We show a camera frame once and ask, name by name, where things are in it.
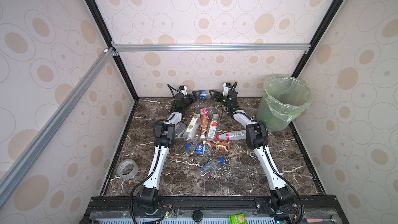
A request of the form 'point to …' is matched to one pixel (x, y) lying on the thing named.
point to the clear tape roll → (121, 166)
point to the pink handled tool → (336, 219)
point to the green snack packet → (237, 219)
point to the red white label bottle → (212, 127)
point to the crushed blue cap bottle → (211, 166)
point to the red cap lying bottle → (241, 135)
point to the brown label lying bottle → (222, 145)
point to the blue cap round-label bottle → (203, 150)
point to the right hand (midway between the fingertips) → (213, 90)
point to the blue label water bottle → (202, 94)
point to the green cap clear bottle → (179, 128)
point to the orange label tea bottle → (204, 125)
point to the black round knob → (197, 215)
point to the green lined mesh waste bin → (283, 98)
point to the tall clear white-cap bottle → (192, 127)
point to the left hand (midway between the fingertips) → (202, 89)
